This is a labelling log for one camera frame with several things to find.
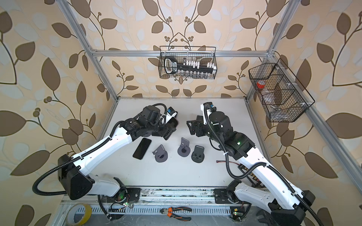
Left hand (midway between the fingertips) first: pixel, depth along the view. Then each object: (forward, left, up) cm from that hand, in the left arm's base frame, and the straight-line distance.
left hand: (169, 122), depth 77 cm
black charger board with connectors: (-24, -49, -22) cm, 59 cm away
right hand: (-5, -13, +8) cm, 16 cm away
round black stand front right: (-11, -17, -19) cm, 28 cm away
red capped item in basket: (+25, -56, +7) cm, 61 cm away
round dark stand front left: (-11, +5, -18) cm, 22 cm away
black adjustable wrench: (-40, -50, -22) cm, 68 cm away
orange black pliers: (-39, -1, -23) cm, 45 cm away
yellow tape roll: (-39, +45, -20) cm, 63 cm away
